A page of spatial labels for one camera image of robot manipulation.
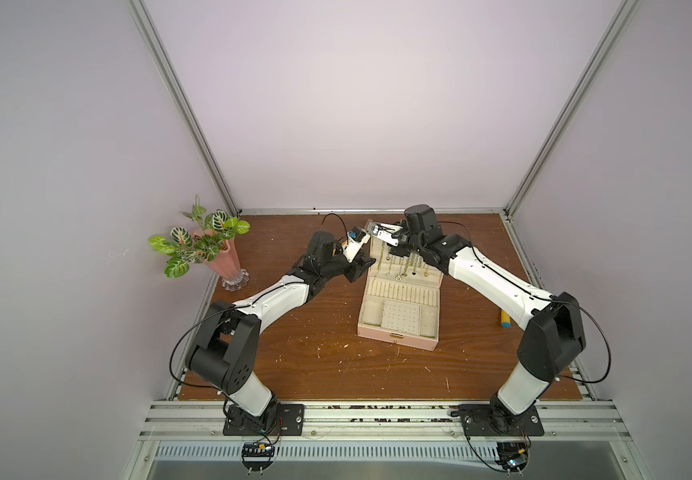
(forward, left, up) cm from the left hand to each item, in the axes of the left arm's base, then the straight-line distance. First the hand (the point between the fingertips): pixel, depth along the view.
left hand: (371, 254), depth 85 cm
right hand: (+8, -8, +7) cm, 13 cm away
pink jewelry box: (-8, -9, -11) cm, 17 cm away
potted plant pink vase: (+2, +47, +3) cm, 48 cm away
